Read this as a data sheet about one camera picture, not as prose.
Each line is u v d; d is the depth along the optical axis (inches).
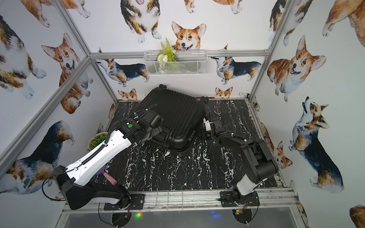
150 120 21.6
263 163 18.5
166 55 32.4
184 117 33.2
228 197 29.0
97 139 33.1
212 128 29.4
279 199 29.5
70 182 15.1
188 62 36.4
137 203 28.9
